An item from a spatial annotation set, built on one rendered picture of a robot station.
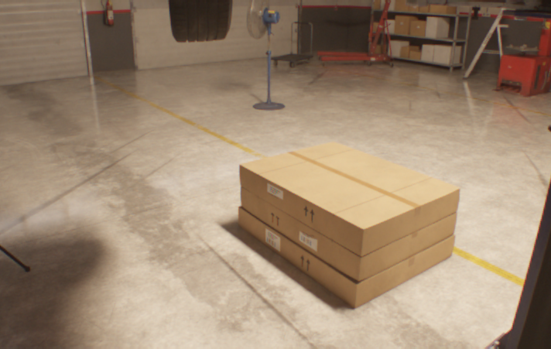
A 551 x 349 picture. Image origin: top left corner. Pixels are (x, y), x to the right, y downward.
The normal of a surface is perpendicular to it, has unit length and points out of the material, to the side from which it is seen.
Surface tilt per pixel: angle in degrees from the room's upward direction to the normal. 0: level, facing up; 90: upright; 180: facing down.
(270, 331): 0
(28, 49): 90
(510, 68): 90
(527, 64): 90
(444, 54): 90
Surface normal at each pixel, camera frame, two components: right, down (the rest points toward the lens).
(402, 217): 0.60, 0.25
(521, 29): -0.80, 0.22
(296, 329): 0.00, -0.93
